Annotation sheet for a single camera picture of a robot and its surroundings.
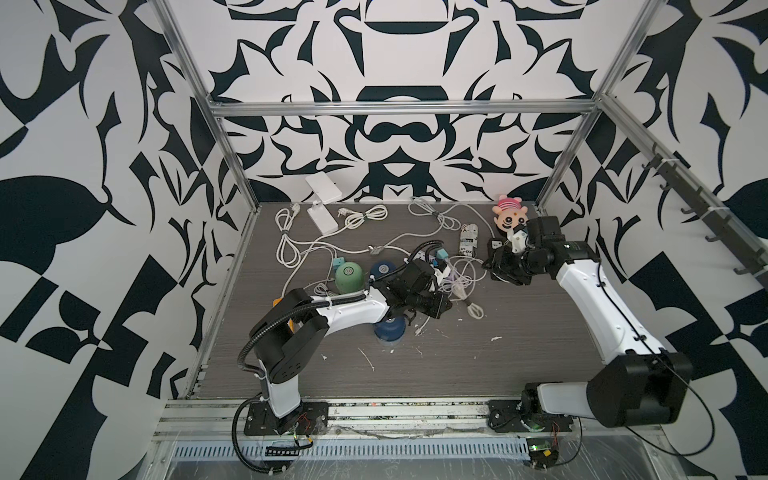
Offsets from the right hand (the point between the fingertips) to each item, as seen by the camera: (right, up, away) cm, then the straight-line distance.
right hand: (488, 262), depth 81 cm
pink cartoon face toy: (+16, +15, +25) cm, 34 cm away
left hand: (-10, -10, +2) cm, 14 cm away
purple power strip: (-8, -5, +8) cm, 12 cm away
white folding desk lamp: (-46, +20, +10) cm, 51 cm away
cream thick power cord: (-49, +4, +25) cm, 55 cm away
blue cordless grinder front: (-26, -18, -2) cm, 32 cm away
